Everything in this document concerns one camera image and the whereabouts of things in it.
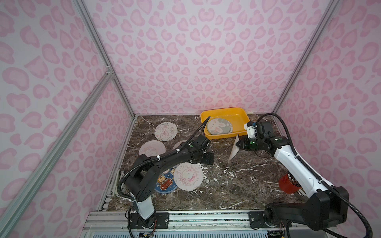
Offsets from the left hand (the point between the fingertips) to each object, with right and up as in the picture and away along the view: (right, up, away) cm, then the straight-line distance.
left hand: (210, 160), depth 87 cm
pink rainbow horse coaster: (-13, -10, +2) cm, 16 cm away
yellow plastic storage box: (+25, +28, +32) cm, 49 cm away
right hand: (+14, +11, -6) cm, 18 cm away
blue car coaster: (-26, -13, 0) cm, 29 cm away
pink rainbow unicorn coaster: (-38, +5, +14) cm, 41 cm away
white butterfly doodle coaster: (-31, +16, +24) cm, 42 cm away
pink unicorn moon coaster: (+13, +7, -7) cm, 16 cm away
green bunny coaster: (+9, +20, +24) cm, 32 cm away
